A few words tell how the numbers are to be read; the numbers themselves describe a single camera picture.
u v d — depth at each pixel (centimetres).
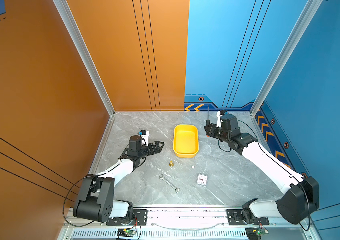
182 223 74
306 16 72
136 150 70
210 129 70
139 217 74
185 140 105
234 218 72
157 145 79
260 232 70
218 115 73
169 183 85
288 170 45
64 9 70
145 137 81
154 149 79
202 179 84
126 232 71
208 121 81
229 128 59
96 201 42
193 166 90
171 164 90
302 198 39
